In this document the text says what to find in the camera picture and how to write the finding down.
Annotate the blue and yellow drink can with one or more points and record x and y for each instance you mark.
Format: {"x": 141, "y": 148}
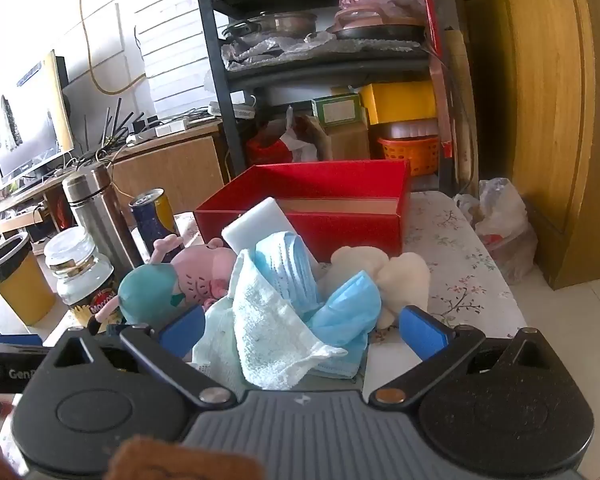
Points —
{"x": 152, "y": 220}

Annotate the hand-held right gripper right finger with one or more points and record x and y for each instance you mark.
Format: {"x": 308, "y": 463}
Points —
{"x": 425, "y": 332}

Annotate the wooden wardrobe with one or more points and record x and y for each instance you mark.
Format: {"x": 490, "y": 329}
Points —
{"x": 555, "y": 110}

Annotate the brown cardboard box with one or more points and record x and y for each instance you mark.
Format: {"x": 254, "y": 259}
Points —
{"x": 347, "y": 142}

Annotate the teal plush toy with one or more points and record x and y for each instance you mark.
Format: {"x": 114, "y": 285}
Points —
{"x": 145, "y": 292}

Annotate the pink plush toy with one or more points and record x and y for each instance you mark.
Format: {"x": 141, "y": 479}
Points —
{"x": 200, "y": 272}

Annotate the red and white plastic bag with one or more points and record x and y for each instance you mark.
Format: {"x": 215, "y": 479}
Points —
{"x": 275, "y": 150}

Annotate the cream plush toy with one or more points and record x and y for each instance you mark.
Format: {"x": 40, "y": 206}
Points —
{"x": 405, "y": 275}

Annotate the yellow bin with black rim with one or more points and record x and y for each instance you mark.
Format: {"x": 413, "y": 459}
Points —
{"x": 17, "y": 290}

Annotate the cardboard sheet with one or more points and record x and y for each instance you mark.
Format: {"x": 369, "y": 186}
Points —
{"x": 460, "y": 110}

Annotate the yellow box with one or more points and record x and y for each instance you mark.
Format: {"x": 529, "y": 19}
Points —
{"x": 400, "y": 102}

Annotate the white router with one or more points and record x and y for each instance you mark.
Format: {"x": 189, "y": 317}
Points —
{"x": 235, "y": 110}

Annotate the red hanging strip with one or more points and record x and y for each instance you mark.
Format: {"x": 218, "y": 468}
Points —
{"x": 437, "y": 60}

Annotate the black router with antennas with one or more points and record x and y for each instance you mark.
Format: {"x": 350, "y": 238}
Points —
{"x": 107, "y": 135}

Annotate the bubble wrap sheet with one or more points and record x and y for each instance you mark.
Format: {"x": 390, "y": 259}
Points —
{"x": 260, "y": 50}

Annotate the flat screen television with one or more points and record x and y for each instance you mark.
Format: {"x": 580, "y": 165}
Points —
{"x": 25, "y": 115}

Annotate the green box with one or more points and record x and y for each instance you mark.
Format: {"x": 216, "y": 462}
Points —
{"x": 337, "y": 109}

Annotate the glass jar with white lid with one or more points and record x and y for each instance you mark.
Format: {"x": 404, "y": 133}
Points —
{"x": 80, "y": 270}

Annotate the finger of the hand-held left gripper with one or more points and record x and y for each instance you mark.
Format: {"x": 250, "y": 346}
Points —
{"x": 10, "y": 340}

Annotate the white sponge block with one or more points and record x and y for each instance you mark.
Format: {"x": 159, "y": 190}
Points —
{"x": 260, "y": 225}

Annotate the light blue towel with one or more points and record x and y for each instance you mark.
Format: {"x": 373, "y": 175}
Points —
{"x": 265, "y": 340}

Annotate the clear plastic container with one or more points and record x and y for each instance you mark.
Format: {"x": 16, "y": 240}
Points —
{"x": 410, "y": 130}

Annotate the metal pot with lid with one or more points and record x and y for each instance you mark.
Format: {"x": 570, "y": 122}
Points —
{"x": 275, "y": 22}

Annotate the wooden television cabinet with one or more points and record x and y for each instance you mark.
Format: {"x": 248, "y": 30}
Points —
{"x": 175, "y": 160}

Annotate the red packet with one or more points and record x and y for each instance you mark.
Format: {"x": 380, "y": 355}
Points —
{"x": 62, "y": 215}

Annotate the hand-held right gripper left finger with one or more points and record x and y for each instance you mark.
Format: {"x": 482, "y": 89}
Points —
{"x": 182, "y": 327}

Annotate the black metal shelf rack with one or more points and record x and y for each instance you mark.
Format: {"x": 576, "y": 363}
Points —
{"x": 217, "y": 75}

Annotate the stainless steel thermos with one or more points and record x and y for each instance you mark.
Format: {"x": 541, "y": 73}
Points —
{"x": 100, "y": 210}

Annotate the dark frying pan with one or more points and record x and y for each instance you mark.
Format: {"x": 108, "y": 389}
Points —
{"x": 380, "y": 32}

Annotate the red cardboard box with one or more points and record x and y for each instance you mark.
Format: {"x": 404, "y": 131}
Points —
{"x": 330, "y": 185}

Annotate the orange plastic basket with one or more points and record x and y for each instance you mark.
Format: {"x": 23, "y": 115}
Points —
{"x": 410, "y": 155}

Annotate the white power adapter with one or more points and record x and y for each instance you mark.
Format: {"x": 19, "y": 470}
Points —
{"x": 172, "y": 126}

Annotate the pink cooking pot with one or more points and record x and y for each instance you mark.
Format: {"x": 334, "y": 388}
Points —
{"x": 360, "y": 16}

